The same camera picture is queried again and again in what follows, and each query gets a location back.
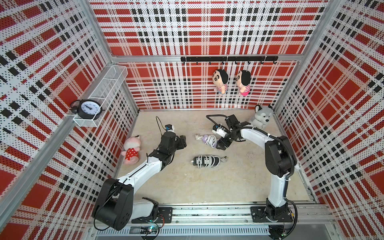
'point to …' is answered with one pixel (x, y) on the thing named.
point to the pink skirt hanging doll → (243, 80)
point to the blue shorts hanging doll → (220, 78)
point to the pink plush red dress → (131, 154)
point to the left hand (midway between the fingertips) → (183, 137)
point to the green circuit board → (146, 230)
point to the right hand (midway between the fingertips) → (223, 141)
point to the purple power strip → (211, 141)
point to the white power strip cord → (211, 141)
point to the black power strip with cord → (205, 161)
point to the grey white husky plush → (262, 116)
